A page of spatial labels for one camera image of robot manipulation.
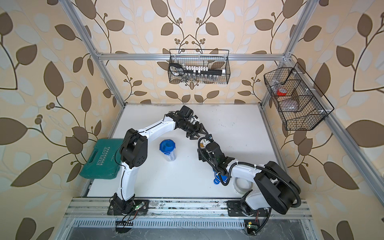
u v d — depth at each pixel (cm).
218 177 63
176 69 84
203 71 82
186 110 77
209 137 77
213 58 91
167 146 82
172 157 88
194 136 86
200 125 83
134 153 54
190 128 81
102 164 84
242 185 82
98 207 76
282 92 81
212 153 65
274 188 43
